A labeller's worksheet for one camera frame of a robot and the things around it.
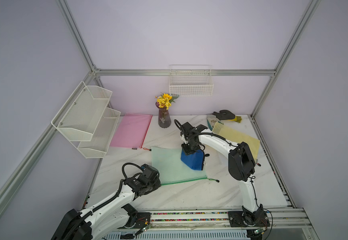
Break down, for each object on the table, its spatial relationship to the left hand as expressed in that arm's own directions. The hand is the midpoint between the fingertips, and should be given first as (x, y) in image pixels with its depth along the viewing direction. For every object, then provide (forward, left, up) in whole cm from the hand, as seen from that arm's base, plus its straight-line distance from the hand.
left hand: (157, 185), depth 84 cm
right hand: (+18, -18, +4) cm, 25 cm away
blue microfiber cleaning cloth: (+15, -22, +1) cm, 27 cm away
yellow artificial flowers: (+46, -3, +24) cm, 52 cm away
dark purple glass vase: (+45, -1, +9) cm, 46 cm away
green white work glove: (+50, -38, +2) cm, 63 cm away
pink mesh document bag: (+41, +24, -2) cm, 48 cm away
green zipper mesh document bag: (+10, -8, -1) cm, 13 cm away
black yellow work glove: (+58, -51, 0) cm, 77 cm away
